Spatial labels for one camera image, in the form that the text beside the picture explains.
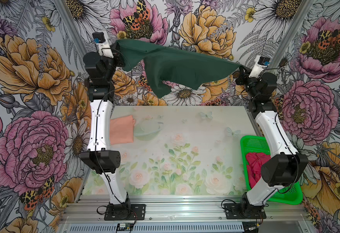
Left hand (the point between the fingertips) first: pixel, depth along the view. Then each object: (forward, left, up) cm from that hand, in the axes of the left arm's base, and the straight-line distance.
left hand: (124, 53), depth 69 cm
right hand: (-2, -55, -8) cm, 56 cm away
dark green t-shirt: (+18, -21, -19) cm, 34 cm away
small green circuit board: (-62, +1, -55) cm, 83 cm away
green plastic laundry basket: (-50, -83, -49) cm, 109 cm away
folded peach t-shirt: (-3, +15, -56) cm, 58 cm away
